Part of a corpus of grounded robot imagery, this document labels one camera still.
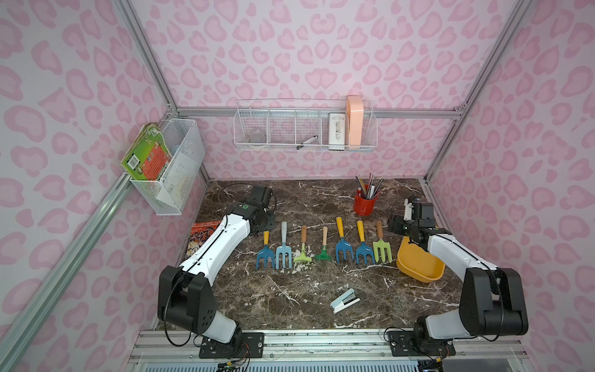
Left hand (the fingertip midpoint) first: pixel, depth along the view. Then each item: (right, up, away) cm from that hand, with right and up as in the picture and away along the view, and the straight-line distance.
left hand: (266, 219), depth 86 cm
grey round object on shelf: (-6, +33, +11) cm, 35 cm away
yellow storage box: (+54, -15, 0) cm, 56 cm away
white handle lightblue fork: (+6, -13, +9) cm, 17 cm away
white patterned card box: (+27, +34, +5) cm, 43 cm away
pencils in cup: (+44, +11, +15) cm, 48 cm away
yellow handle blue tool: (+38, -13, +9) cm, 42 cm away
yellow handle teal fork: (-2, -14, +8) cm, 17 cm away
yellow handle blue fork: (+30, -12, +10) cm, 33 cm away
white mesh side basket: (-34, +9, -4) cm, 35 cm away
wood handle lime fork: (+46, -11, +10) cm, 48 cm away
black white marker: (+17, +32, +12) cm, 38 cm away
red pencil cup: (+40, +4, +17) cm, 43 cm away
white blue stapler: (+28, -28, -6) cm, 40 cm away
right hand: (+51, -1, +6) cm, 51 cm away
